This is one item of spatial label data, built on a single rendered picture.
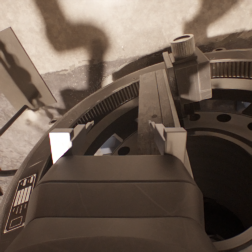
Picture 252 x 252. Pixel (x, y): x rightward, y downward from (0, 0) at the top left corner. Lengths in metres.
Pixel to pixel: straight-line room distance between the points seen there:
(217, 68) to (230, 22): 0.38
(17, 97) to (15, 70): 0.18
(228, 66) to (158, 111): 0.27
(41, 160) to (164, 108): 0.26
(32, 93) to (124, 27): 0.62
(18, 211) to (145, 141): 0.22
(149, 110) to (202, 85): 0.11
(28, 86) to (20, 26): 0.31
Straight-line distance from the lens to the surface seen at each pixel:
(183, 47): 0.36
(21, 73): 1.11
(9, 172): 0.99
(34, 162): 0.40
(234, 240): 0.35
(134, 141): 0.50
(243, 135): 0.48
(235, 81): 0.54
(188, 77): 0.35
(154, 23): 0.84
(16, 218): 0.33
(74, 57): 0.94
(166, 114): 0.31
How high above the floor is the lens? 0.83
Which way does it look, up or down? 50 degrees down
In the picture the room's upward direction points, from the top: 170 degrees counter-clockwise
